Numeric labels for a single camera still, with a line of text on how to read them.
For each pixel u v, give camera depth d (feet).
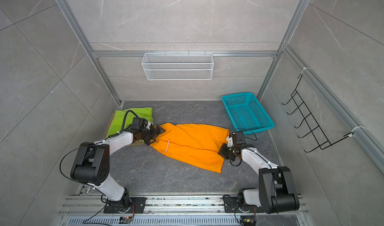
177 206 2.45
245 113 3.66
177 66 3.30
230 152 2.50
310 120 2.24
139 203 2.41
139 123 2.50
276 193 1.34
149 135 2.68
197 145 3.07
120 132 2.04
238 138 2.34
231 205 2.39
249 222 2.30
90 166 1.53
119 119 3.29
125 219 2.31
